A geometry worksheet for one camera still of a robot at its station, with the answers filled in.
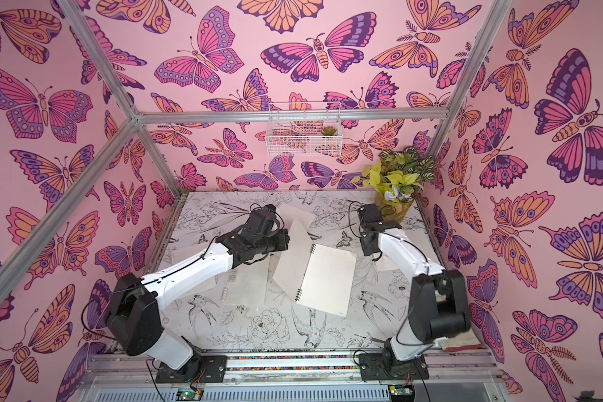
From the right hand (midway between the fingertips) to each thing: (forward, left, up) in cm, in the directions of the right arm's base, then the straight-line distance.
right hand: (389, 242), depth 88 cm
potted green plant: (+19, -3, +13) cm, 24 cm away
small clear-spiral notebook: (-11, +51, -12) cm, 54 cm away
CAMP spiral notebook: (-8, +26, -10) cm, 29 cm away
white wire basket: (+36, +31, +22) cm, 53 cm away
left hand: (-2, +33, +6) cm, 34 cm away
